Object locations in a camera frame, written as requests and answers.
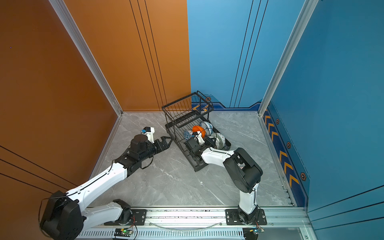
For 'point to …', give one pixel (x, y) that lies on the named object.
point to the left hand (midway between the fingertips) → (169, 139)
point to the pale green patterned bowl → (223, 139)
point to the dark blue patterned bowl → (187, 135)
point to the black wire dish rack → (181, 115)
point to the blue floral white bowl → (208, 127)
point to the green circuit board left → (123, 232)
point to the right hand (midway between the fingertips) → (215, 139)
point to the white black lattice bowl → (218, 142)
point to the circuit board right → (251, 233)
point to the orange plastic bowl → (196, 128)
